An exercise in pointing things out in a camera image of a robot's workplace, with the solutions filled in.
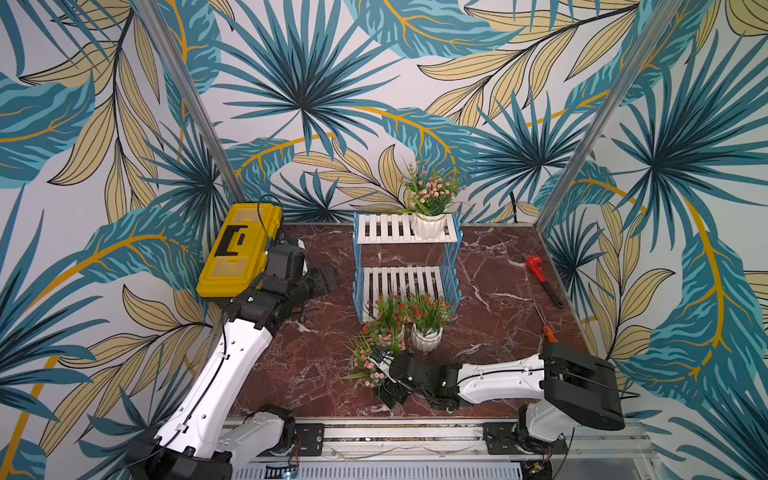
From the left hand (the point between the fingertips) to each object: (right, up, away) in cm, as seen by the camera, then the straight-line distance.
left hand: (322, 281), depth 74 cm
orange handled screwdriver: (+66, -17, +18) cm, 70 cm away
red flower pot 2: (+27, -9, +4) cm, 29 cm away
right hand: (+15, -26, +8) cm, 31 cm away
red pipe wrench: (+70, +4, +35) cm, 78 cm away
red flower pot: (+16, -10, +6) cm, 20 cm away
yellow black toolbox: (-28, +9, +14) cm, 33 cm away
